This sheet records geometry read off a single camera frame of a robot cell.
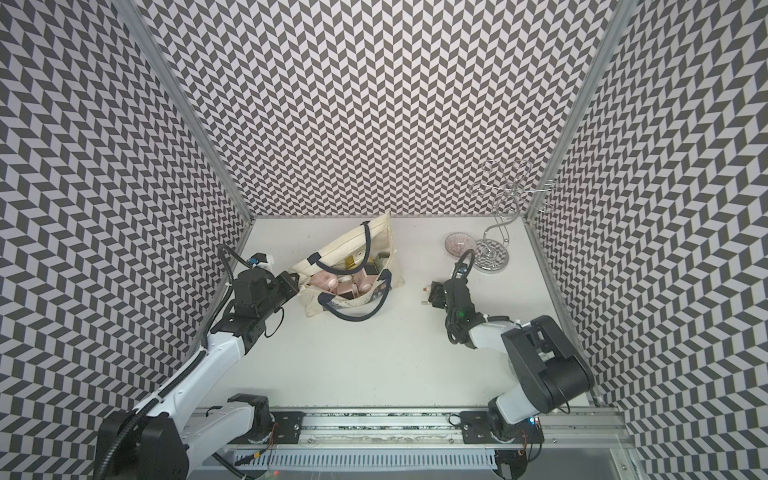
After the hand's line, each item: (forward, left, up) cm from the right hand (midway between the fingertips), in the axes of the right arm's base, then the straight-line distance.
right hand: (441, 288), depth 94 cm
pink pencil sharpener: (-1, +34, +6) cm, 35 cm away
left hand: (-2, +41, +11) cm, 43 cm away
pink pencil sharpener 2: (+2, +26, +2) cm, 26 cm away
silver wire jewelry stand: (+14, -16, +28) cm, 35 cm away
